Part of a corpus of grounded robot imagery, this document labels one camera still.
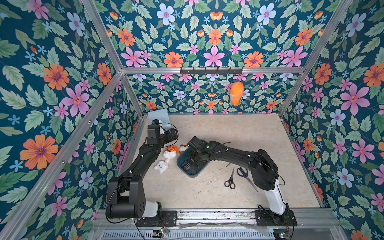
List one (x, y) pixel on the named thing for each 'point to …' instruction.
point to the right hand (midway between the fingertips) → (187, 160)
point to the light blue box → (162, 117)
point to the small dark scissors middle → (229, 163)
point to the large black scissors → (186, 165)
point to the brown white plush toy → (182, 148)
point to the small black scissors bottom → (231, 182)
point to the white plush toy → (162, 165)
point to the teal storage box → (183, 156)
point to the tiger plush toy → (170, 152)
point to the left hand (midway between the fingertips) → (172, 131)
